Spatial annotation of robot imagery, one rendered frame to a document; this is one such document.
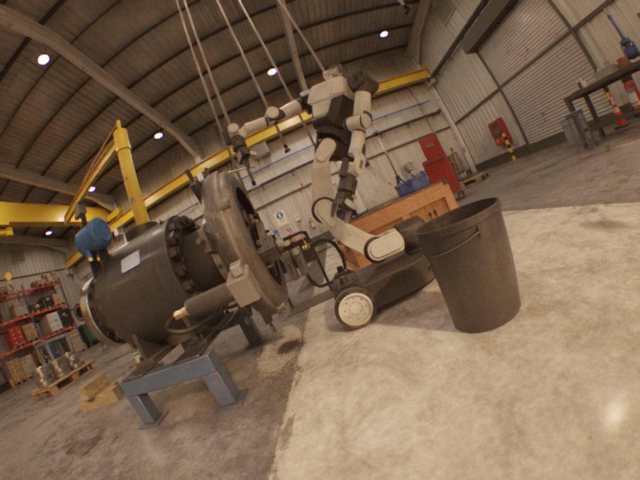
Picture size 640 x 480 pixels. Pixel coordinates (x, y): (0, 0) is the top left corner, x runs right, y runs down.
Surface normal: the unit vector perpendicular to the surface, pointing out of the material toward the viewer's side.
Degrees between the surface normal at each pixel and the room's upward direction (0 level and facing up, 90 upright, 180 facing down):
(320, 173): 114
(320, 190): 90
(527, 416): 0
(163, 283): 94
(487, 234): 93
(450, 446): 0
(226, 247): 91
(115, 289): 80
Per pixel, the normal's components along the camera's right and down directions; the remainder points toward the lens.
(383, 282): -0.03, 0.04
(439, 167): -0.48, 0.25
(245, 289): 0.22, 0.35
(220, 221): -0.01, -0.20
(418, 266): 0.23, -0.07
